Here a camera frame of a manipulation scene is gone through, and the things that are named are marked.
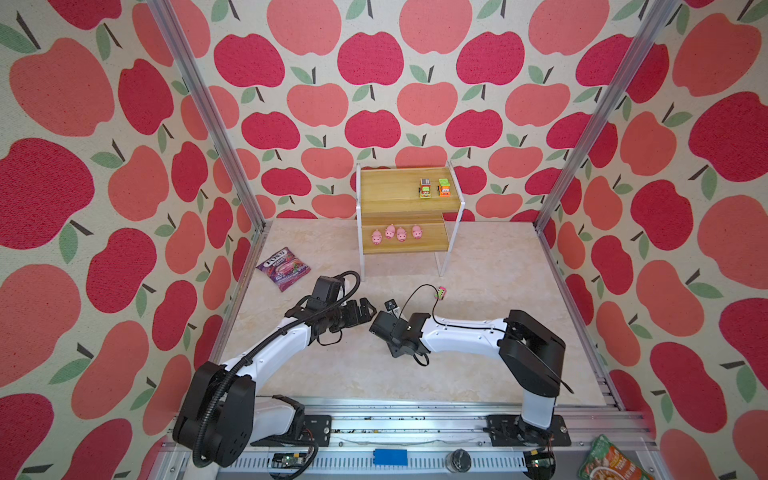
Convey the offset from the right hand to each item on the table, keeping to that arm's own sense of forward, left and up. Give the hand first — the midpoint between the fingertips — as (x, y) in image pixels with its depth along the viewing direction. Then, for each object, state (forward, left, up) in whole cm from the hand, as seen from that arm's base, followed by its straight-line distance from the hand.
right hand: (405, 336), depth 89 cm
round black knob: (-30, -13, +8) cm, 34 cm away
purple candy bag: (+20, +44, +2) cm, 49 cm away
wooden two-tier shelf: (+22, +2, +30) cm, 38 cm away
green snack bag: (-26, -49, -1) cm, 56 cm away
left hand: (+2, +11, +7) cm, 13 cm away
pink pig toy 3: (+28, +4, +15) cm, 32 cm away
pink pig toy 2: (+28, +7, +16) cm, 33 cm away
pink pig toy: (+25, +12, +16) cm, 32 cm away
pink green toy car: (+16, -11, 0) cm, 20 cm away
